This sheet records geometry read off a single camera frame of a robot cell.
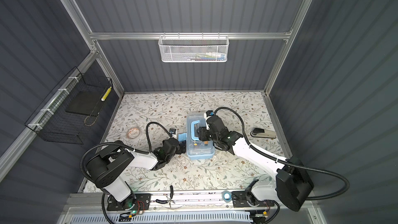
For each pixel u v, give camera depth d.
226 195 0.75
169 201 0.74
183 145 0.85
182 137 0.91
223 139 0.60
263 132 0.94
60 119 0.70
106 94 0.82
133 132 0.99
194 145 0.85
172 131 0.82
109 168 0.46
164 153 0.71
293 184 0.41
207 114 0.74
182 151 0.85
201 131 0.71
